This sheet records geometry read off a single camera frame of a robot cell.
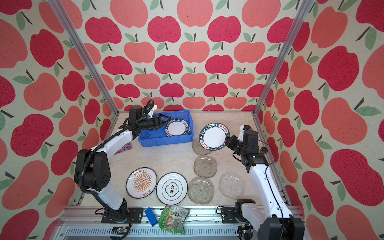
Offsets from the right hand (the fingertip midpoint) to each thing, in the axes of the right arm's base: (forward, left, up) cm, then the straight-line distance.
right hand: (230, 137), depth 80 cm
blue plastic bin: (+10, +47, -20) cm, 52 cm away
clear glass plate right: (-18, -3, -21) cm, 28 cm away
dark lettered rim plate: (+18, +35, -18) cm, 43 cm away
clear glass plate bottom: (-23, +14, -21) cm, 34 cm away
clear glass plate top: (+3, +18, -20) cm, 27 cm away
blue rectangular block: (-38, +38, -21) cm, 58 cm away
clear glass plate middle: (-8, +12, -22) cm, 26 cm away
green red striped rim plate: (+16, +26, -17) cm, 35 cm away
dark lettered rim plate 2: (+3, +9, -5) cm, 11 cm away
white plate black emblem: (-24, +31, -20) cm, 44 cm away
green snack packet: (-38, +27, -19) cm, 50 cm away
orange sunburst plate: (-22, +49, -20) cm, 57 cm away
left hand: (+6, +34, +2) cm, 35 cm away
